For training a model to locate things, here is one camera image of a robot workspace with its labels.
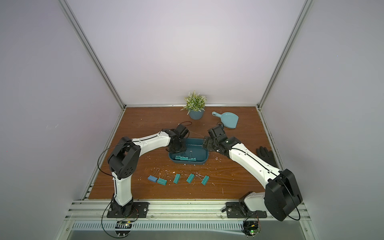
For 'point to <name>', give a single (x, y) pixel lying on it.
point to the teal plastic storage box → (195, 145)
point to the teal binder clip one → (162, 181)
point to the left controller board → (123, 224)
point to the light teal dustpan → (229, 119)
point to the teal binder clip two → (176, 178)
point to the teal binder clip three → (190, 179)
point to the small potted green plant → (195, 105)
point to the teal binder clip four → (205, 180)
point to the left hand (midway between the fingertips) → (186, 149)
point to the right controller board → (250, 228)
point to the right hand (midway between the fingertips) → (211, 141)
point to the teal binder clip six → (192, 158)
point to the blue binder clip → (152, 178)
